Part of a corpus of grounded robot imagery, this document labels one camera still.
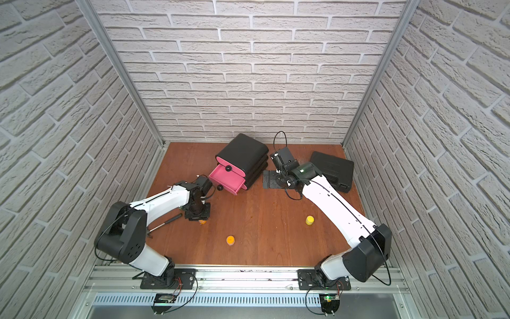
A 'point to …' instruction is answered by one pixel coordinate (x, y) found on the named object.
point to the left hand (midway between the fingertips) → (206, 214)
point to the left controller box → (163, 298)
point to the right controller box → (329, 303)
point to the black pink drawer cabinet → (242, 164)
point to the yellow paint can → (309, 220)
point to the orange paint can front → (230, 240)
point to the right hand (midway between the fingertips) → (278, 179)
